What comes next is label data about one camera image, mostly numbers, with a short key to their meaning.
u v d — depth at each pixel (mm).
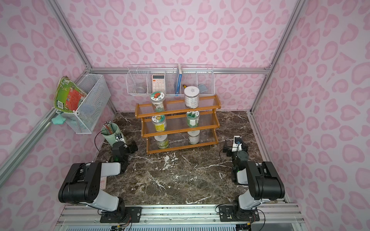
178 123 1141
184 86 984
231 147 801
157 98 752
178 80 862
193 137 924
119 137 803
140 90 962
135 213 736
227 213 721
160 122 835
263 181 448
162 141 908
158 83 933
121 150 720
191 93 765
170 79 982
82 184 457
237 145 756
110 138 881
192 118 865
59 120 630
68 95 728
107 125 895
